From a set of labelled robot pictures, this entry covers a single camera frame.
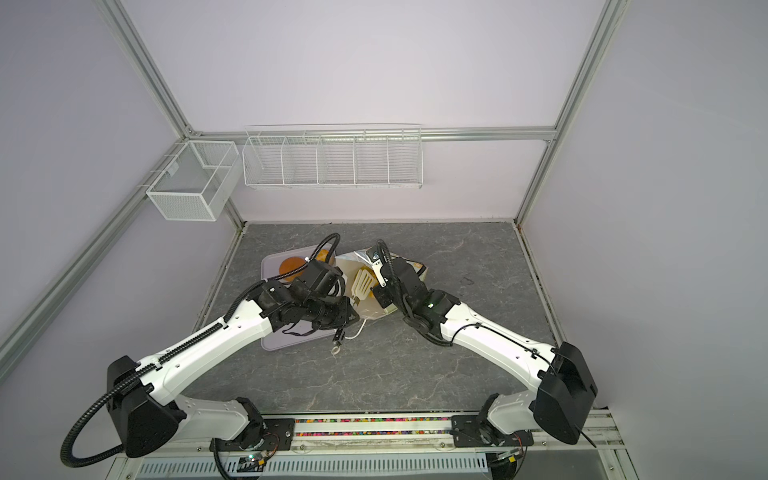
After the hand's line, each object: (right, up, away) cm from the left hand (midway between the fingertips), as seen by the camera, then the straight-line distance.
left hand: (355, 323), depth 74 cm
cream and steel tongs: (+1, +9, +8) cm, 12 cm away
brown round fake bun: (-27, +13, +29) cm, 42 cm away
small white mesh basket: (-56, +39, +23) cm, 72 cm away
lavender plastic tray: (-12, 0, -13) cm, 17 cm away
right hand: (+7, +12, +4) cm, 14 cm away
